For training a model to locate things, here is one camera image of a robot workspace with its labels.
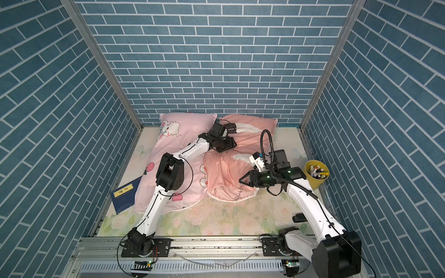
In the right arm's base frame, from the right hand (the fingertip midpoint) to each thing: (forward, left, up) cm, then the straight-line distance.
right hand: (245, 182), depth 75 cm
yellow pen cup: (+11, -35, -6) cm, 38 cm away
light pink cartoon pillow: (+33, +42, -5) cm, 54 cm away
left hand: (+30, +6, -12) cm, 32 cm away
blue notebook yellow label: (-5, +61, -16) cm, 63 cm away
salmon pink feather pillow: (+11, +11, -10) cm, 19 cm away
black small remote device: (-8, -26, -15) cm, 31 cm away
